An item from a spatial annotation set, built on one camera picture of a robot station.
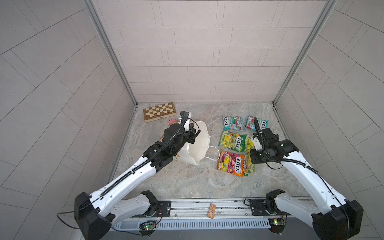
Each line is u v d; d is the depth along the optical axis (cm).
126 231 64
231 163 83
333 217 36
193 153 84
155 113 106
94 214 36
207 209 72
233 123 102
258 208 71
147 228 64
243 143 93
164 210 71
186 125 59
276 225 68
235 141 94
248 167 77
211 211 70
